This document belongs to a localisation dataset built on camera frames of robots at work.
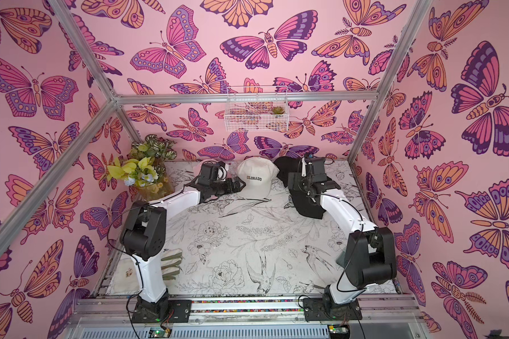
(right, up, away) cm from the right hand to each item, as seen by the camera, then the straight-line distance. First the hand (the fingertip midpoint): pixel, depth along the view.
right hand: (303, 176), depth 90 cm
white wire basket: (-20, +31, +5) cm, 37 cm away
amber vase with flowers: (-66, +3, -4) cm, 66 cm away
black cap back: (-4, +7, +21) cm, 22 cm away
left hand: (-27, -4, +6) cm, 28 cm away
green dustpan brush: (+15, -34, -4) cm, 38 cm away
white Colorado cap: (-19, +2, +16) cm, 25 cm away
